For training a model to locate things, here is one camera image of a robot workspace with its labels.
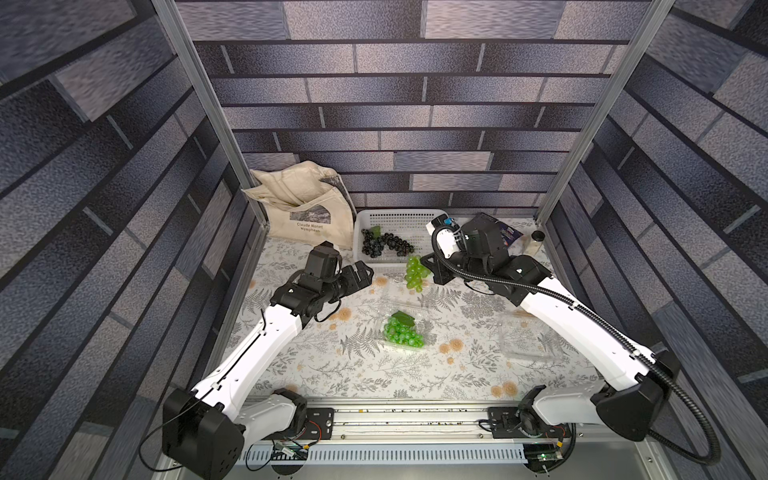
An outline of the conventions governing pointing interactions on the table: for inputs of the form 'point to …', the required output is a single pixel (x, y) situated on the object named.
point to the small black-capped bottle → (534, 243)
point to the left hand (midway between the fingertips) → (364, 275)
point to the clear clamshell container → (425, 321)
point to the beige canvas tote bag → (305, 202)
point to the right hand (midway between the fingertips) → (421, 256)
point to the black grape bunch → (374, 243)
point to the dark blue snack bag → (508, 234)
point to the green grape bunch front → (415, 273)
